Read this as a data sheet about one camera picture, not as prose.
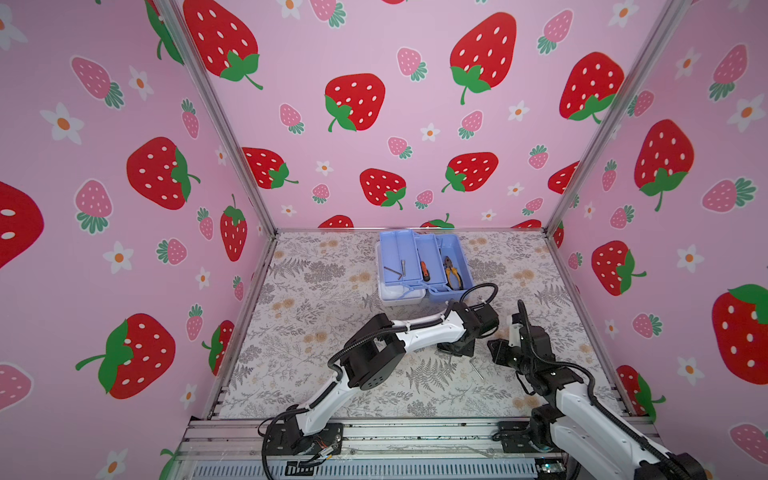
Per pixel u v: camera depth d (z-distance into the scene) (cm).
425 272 97
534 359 66
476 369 86
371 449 73
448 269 107
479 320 71
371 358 53
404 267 95
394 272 94
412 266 96
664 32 71
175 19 69
